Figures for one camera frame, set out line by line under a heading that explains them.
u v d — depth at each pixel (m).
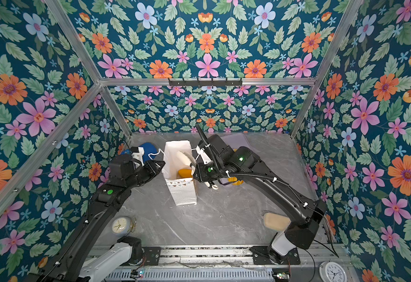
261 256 0.72
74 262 0.40
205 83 0.93
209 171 0.55
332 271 0.67
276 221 0.80
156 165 0.70
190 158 0.68
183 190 0.75
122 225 0.77
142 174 0.63
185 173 0.99
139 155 0.67
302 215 0.40
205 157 0.59
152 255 0.74
